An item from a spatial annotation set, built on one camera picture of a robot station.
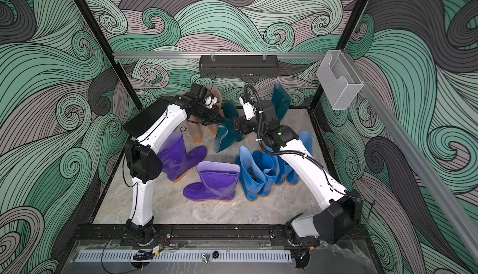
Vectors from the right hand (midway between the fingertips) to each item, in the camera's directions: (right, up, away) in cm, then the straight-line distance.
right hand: (238, 116), depth 75 cm
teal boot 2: (+21, +8, +13) cm, 26 cm away
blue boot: (+4, -22, -12) cm, 25 cm away
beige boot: (-21, -5, +16) cm, 27 cm away
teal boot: (-5, -8, +8) cm, 12 cm away
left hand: (-7, 0, +10) cm, 12 cm away
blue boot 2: (+17, -20, -6) cm, 27 cm away
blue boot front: (+12, -17, -8) cm, 22 cm away
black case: (-58, +1, +39) cm, 70 cm away
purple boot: (-8, -25, -8) cm, 27 cm away
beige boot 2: (-14, -6, +30) cm, 34 cm away
